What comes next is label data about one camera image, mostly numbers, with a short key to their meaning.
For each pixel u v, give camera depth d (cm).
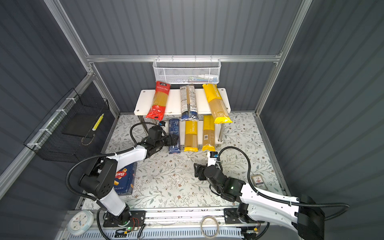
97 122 78
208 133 97
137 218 73
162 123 83
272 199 47
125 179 79
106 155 51
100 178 47
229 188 57
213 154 68
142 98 81
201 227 70
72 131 74
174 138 84
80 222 71
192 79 92
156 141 73
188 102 74
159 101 74
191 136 96
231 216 73
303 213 42
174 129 98
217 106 73
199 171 70
